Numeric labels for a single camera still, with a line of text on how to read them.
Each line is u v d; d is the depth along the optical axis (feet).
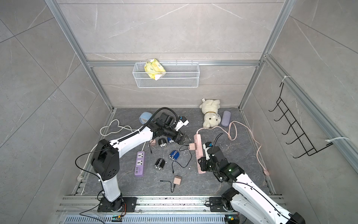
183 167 2.87
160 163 2.81
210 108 3.55
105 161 1.56
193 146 2.64
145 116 3.41
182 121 2.45
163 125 2.25
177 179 2.63
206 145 2.32
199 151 2.61
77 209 2.39
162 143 3.12
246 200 1.91
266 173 2.89
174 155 2.93
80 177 2.81
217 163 1.91
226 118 3.63
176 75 3.30
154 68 2.86
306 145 2.00
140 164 2.81
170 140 3.16
